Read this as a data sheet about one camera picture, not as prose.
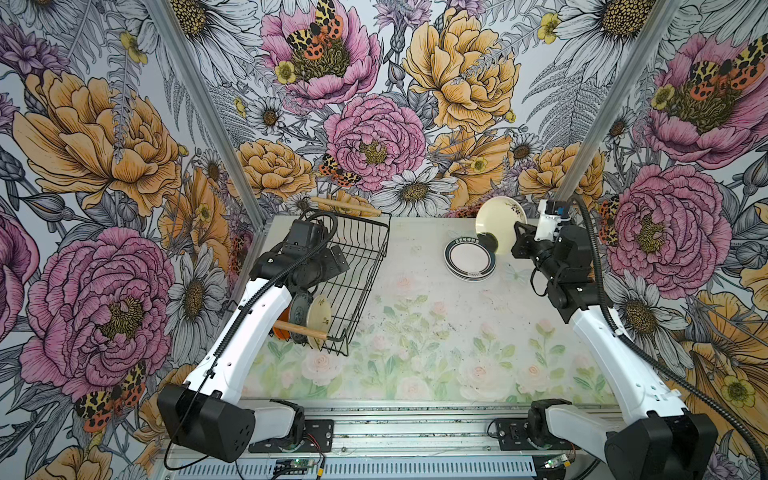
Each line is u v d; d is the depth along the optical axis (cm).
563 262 57
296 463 71
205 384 40
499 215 80
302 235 58
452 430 77
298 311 87
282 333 73
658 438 41
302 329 72
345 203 118
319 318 92
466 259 106
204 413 38
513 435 74
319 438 74
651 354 78
